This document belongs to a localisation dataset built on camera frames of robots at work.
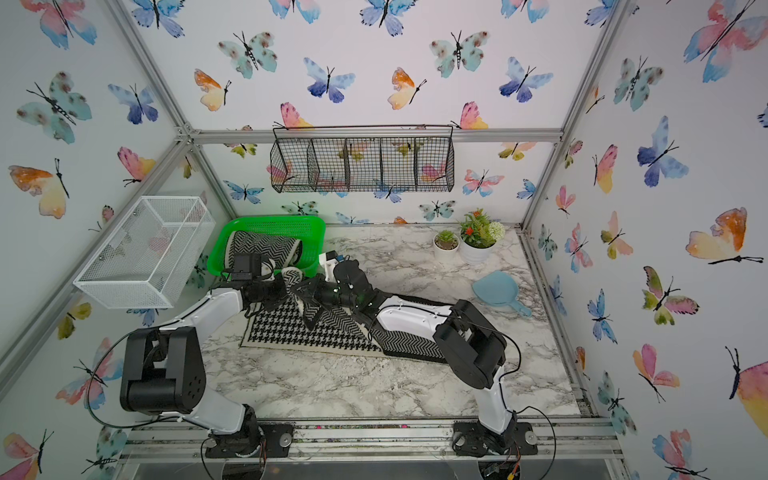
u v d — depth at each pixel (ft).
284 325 3.06
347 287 2.05
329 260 2.52
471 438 2.41
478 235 3.17
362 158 3.21
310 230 3.97
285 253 3.33
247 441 2.17
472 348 1.60
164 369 1.53
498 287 3.38
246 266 2.38
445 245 3.42
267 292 2.57
